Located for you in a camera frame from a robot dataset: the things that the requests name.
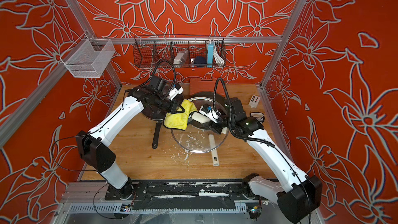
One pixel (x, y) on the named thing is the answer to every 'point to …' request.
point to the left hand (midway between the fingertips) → (183, 109)
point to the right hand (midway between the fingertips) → (203, 118)
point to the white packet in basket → (180, 58)
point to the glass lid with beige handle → (196, 137)
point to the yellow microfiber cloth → (179, 120)
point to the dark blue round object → (200, 61)
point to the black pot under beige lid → (216, 100)
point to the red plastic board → (197, 84)
